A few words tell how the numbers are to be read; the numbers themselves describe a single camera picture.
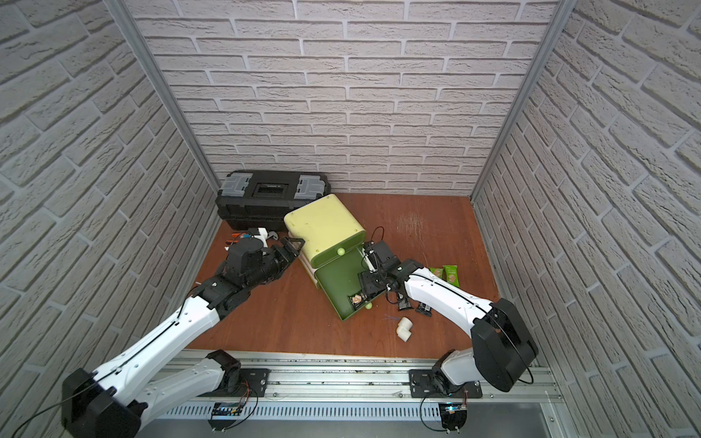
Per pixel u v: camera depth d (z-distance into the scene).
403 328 0.81
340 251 0.79
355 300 0.85
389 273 0.62
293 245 0.68
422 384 0.74
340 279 0.87
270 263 0.65
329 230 0.81
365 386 0.75
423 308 0.87
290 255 0.67
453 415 0.70
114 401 0.38
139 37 0.74
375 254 0.65
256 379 0.74
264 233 0.71
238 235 0.68
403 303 0.86
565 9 0.69
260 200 0.95
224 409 0.73
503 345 0.42
